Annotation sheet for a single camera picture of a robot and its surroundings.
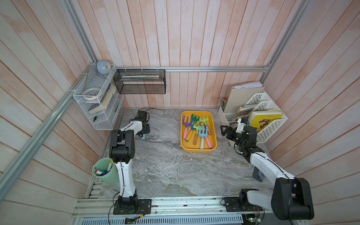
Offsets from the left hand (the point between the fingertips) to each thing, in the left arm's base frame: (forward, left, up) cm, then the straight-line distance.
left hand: (144, 131), depth 105 cm
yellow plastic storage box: (-14, -34, +2) cm, 36 cm away
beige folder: (+13, -68, +26) cm, 74 cm away
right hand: (-8, -56, +17) cm, 59 cm away
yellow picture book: (-7, -74, +24) cm, 78 cm away
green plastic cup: (-32, +16, +7) cm, 37 cm away
